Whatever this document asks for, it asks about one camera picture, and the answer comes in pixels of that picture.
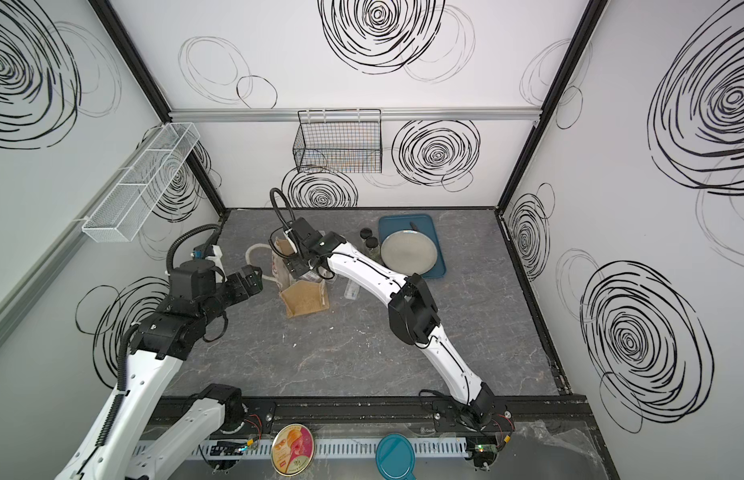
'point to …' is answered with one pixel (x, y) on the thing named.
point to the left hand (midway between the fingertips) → (245, 275)
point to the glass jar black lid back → (365, 233)
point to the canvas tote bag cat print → (304, 294)
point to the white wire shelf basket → (122, 212)
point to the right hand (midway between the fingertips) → (299, 259)
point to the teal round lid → (395, 457)
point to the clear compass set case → (351, 290)
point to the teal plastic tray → (394, 223)
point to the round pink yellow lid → (292, 449)
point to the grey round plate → (409, 252)
